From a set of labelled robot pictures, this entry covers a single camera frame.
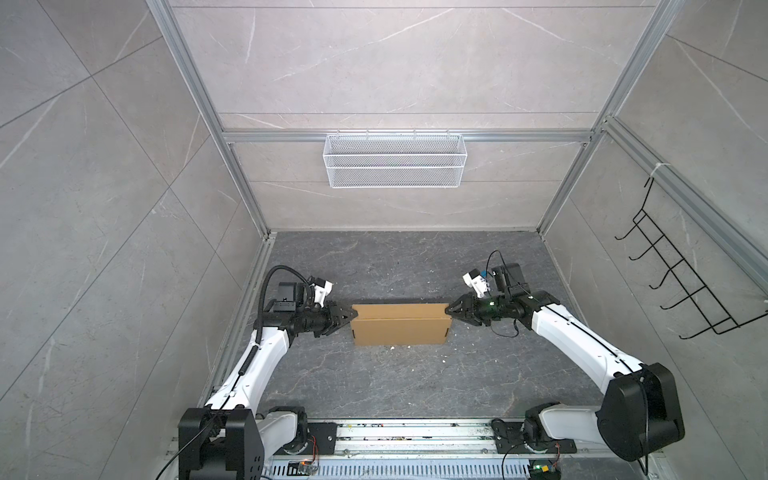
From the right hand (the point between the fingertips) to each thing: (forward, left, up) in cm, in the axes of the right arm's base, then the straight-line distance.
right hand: (449, 311), depth 81 cm
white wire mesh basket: (+50, +15, +16) cm, 55 cm away
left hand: (0, +27, +1) cm, 27 cm away
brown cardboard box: (-3, +13, -2) cm, 14 cm away
